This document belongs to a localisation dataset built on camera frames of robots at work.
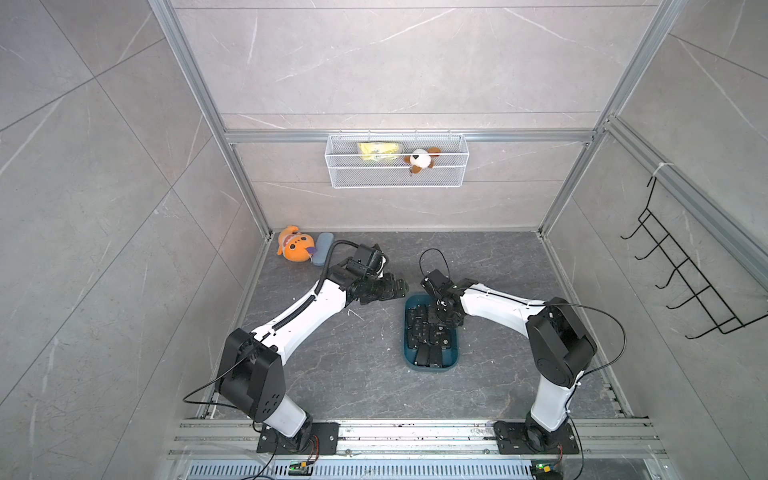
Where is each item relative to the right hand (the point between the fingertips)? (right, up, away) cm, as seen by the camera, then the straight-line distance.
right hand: (438, 320), depth 93 cm
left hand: (-13, +12, -10) cm, 20 cm away
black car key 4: (-5, -9, -7) cm, 12 cm away
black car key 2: (-8, -4, -4) cm, 10 cm away
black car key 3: (+2, -5, -4) cm, 7 cm away
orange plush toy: (-49, +24, +11) cm, 56 cm away
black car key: (-8, +1, 0) cm, 8 cm away
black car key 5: (-2, -9, -6) cm, 11 cm away
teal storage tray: (+3, -9, -6) cm, 11 cm away
